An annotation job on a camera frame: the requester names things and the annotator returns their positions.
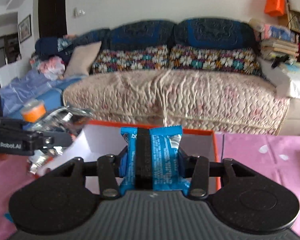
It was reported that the blue oreo pack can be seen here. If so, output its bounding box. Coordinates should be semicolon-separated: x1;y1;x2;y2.
119;126;190;195

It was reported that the silver foil snack bag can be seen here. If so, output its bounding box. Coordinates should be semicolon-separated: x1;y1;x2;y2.
27;106;93;175

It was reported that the orange cardboard box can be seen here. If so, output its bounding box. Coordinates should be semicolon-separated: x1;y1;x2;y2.
37;125;216;195

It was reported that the orange white cylinder canister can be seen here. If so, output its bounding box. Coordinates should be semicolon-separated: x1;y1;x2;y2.
20;99;46;122

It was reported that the blue striped blanket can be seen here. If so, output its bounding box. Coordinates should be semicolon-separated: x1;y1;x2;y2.
0;70;85;119

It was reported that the pink plastic bag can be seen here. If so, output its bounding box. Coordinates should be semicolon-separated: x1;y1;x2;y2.
38;56;65;80

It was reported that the pink floral tablecloth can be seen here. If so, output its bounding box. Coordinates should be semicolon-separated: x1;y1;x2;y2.
0;133;300;239

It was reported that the sofa with beige quilt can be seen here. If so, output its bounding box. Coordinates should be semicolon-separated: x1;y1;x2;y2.
34;17;300;137

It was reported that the small framed picture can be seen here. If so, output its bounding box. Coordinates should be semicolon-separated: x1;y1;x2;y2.
18;15;32;43

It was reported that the beige pillow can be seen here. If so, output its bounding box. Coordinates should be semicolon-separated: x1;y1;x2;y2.
63;41;102;78

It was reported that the left floral cushion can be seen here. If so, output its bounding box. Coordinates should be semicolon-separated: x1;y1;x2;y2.
91;45;169;74

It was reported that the floral cushion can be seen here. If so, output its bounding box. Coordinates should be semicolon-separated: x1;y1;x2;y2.
91;45;169;74
169;44;262;76

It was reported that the right floral cushion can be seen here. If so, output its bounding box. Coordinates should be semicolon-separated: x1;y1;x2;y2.
169;44;262;76

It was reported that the white paper covered box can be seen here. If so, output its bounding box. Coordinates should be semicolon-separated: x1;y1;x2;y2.
257;57;300;99

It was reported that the stack of books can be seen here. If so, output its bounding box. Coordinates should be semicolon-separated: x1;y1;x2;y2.
260;24;299;63

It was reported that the orange paper bag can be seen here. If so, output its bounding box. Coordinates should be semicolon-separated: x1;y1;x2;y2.
264;0;286;17

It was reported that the white wall switch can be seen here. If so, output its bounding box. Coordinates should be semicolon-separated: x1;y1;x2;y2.
73;8;85;18

